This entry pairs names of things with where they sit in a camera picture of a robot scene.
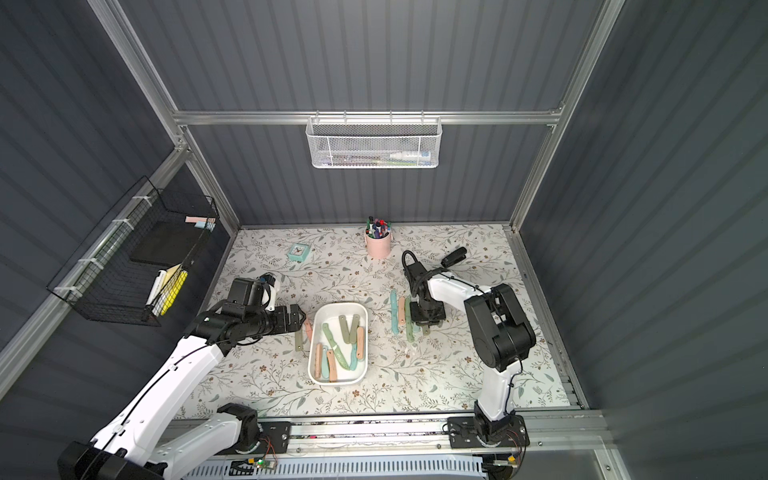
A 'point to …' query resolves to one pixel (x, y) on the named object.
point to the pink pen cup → (378, 248)
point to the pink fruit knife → (309, 331)
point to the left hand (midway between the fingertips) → (289, 318)
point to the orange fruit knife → (401, 311)
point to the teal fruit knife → (393, 299)
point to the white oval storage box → (339, 342)
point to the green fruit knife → (410, 332)
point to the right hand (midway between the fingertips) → (427, 322)
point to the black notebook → (166, 241)
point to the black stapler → (455, 256)
